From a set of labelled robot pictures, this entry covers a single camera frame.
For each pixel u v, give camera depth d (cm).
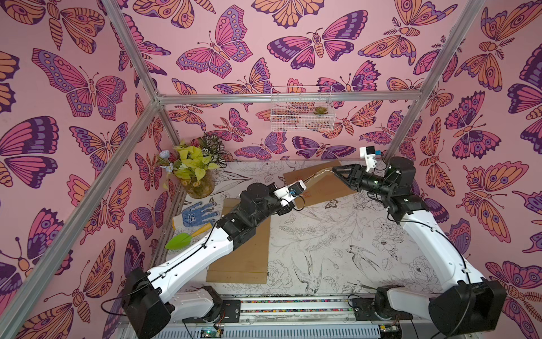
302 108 95
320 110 92
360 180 62
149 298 38
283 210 63
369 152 66
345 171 69
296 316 73
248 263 85
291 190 56
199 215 100
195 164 88
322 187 86
